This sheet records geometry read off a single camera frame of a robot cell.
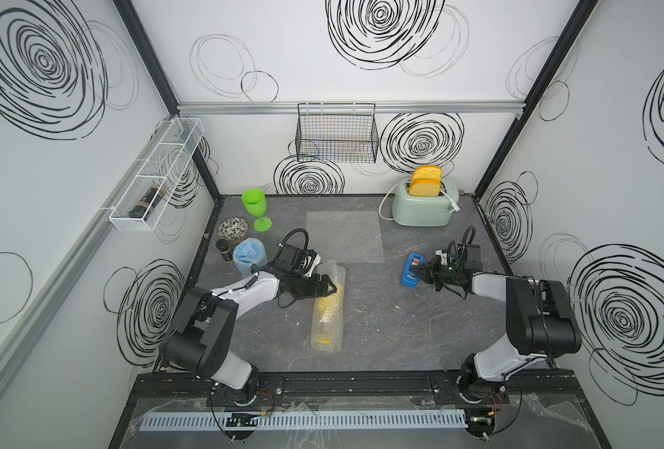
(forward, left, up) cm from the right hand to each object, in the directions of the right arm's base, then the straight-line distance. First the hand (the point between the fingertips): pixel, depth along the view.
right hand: (413, 268), depth 91 cm
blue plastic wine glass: (-1, +52, +10) cm, 53 cm away
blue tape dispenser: (-2, +1, -2) cm, 4 cm away
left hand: (-8, +28, -1) cm, 30 cm away
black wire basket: (+62, +27, +10) cm, 68 cm away
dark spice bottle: (+5, +64, +3) cm, 64 cm away
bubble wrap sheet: (-4, +25, +3) cm, 25 cm away
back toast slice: (+31, -6, +15) cm, 35 cm away
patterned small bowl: (+18, +66, -4) cm, 68 cm away
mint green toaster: (+24, -7, +1) cm, 25 cm away
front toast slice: (+25, -5, +13) cm, 28 cm away
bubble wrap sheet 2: (-1, +52, +10) cm, 53 cm away
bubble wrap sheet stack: (+16, +22, -5) cm, 27 cm away
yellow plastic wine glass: (-18, +27, 0) cm, 32 cm away
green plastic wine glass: (+20, +55, +9) cm, 59 cm away
